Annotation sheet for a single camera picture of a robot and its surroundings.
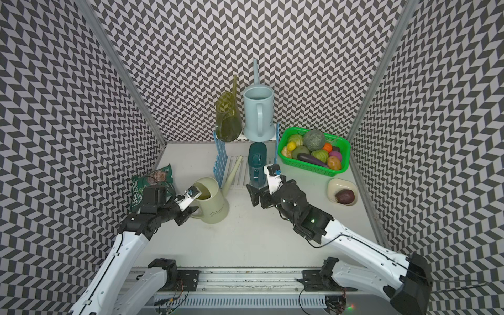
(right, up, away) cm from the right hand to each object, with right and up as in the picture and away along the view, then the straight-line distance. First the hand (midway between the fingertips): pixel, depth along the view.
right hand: (259, 184), depth 70 cm
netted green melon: (+28, +19, +32) cm, 47 cm away
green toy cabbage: (+32, +11, +31) cm, 46 cm away
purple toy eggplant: (+27, +9, +32) cm, 43 cm away
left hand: (-28, -9, +8) cm, 30 cm away
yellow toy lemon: (+17, +16, +35) cm, 42 cm away
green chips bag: (-48, +1, +26) cm, 55 cm away
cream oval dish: (+38, -4, +28) cm, 47 cm away
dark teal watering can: (-1, +9, +21) cm, 23 cm away
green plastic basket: (+43, +17, +41) cm, 62 cm away
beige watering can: (-19, -11, +11) cm, 24 cm away
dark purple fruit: (+40, -8, +21) cm, 46 cm away
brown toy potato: (+38, +7, +29) cm, 48 cm away
